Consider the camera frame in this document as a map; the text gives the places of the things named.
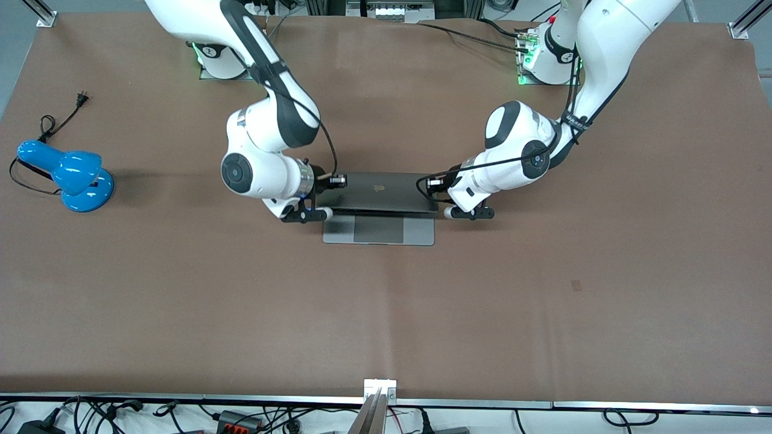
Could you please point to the white power strip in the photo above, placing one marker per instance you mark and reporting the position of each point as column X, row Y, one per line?
column 262, row 7

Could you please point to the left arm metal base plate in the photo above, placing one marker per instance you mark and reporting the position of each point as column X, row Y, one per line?
column 522, row 75

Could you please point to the brown table cover mat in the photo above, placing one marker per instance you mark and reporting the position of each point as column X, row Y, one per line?
column 543, row 271

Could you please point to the aluminium corner bracket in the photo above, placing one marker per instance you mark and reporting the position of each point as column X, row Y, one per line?
column 745, row 24
column 45, row 17

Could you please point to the grey electrical box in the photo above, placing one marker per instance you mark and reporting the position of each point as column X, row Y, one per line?
column 389, row 12

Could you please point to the silver table edge rail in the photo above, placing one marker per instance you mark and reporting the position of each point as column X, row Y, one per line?
column 482, row 402

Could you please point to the black power plug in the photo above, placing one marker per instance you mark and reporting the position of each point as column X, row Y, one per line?
column 425, row 425

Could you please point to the grey orange connector block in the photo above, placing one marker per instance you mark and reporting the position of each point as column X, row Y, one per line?
column 232, row 418

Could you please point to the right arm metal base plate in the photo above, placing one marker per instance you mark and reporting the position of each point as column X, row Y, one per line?
column 208, row 75

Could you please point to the aluminium camera mount profile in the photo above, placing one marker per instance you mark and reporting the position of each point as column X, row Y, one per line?
column 380, row 389

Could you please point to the grey power adapter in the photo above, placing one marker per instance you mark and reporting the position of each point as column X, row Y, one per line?
column 452, row 430

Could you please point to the black power adapter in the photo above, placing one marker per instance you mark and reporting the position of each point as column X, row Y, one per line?
column 39, row 428

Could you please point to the grey laptop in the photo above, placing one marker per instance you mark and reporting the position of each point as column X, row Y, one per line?
column 386, row 193

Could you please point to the blue desk lamp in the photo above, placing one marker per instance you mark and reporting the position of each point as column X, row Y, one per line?
column 78, row 181

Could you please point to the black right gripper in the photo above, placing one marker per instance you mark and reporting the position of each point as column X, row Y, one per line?
column 320, row 184

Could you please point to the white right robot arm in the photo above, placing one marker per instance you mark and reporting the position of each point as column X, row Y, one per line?
column 259, row 132

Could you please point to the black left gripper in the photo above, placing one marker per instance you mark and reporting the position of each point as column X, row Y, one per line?
column 438, row 184

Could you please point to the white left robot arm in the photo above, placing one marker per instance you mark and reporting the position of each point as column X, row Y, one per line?
column 518, row 138

